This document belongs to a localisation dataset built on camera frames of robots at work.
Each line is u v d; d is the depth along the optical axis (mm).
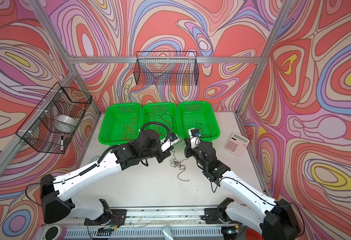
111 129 1098
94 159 917
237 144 986
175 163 863
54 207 381
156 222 731
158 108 1233
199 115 1185
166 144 594
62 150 696
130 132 1068
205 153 558
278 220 391
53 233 651
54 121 686
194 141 638
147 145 536
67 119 735
